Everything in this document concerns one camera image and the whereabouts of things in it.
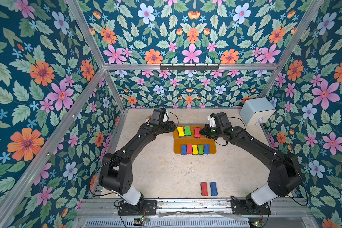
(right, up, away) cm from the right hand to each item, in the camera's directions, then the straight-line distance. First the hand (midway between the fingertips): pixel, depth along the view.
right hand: (198, 130), depth 84 cm
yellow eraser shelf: (-11, -1, +2) cm, 11 cm away
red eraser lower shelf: (-5, -13, +9) cm, 17 cm away
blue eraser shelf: (+8, -32, -4) cm, 33 cm away
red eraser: (-1, -1, 0) cm, 2 cm away
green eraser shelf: (-7, -1, +2) cm, 7 cm away
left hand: (-15, +4, +3) cm, 16 cm away
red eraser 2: (+3, -34, -5) cm, 35 cm away
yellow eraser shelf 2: (-1, -13, +9) cm, 16 cm away
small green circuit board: (-30, -45, -13) cm, 56 cm away
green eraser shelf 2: (+2, -13, +9) cm, 16 cm away
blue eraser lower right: (+7, -13, +10) cm, 17 cm away
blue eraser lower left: (-9, -13, +9) cm, 18 cm away
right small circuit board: (+28, -45, -15) cm, 55 cm away
